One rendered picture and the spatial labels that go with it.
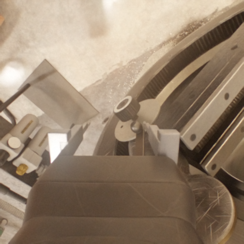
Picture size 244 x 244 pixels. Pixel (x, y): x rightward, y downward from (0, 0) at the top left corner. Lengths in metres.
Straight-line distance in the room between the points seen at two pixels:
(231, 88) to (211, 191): 0.14
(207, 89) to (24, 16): 0.90
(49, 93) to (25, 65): 0.19
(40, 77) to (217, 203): 1.00
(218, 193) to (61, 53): 0.90
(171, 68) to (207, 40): 0.12
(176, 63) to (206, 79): 0.24
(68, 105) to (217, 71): 0.92
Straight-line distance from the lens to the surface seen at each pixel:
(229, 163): 0.52
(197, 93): 0.28
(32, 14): 1.00
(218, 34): 0.56
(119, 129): 0.37
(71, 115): 1.14
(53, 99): 1.12
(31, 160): 0.81
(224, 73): 0.30
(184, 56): 0.55
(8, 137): 0.81
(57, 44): 0.97
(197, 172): 0.37
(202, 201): 0.25
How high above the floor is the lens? 0.85
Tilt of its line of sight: 51 degrees down
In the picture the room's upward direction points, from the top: 169 degrees counter-clockwise
